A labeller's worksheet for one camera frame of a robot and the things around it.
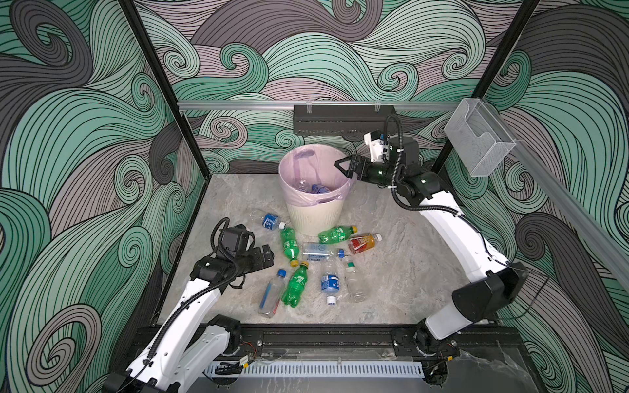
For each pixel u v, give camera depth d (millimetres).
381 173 610
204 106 978
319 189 999
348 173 634
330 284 796
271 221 969
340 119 946
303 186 877
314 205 790
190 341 456
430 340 637
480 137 777
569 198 593
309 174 1006
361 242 900
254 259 684
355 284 855
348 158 638
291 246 897
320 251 890
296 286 797
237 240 580
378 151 646
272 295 815
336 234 940
